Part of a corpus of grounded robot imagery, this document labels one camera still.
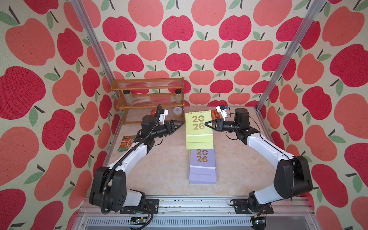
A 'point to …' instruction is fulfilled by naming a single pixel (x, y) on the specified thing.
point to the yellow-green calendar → (198, 135)
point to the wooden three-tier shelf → (149, 93)
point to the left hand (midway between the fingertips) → (183, 128)
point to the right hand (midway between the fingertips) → (206, 127)
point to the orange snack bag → (214, 116)
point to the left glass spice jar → (128, 96)
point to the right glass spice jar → (178, 95)
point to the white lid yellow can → (178, 111)
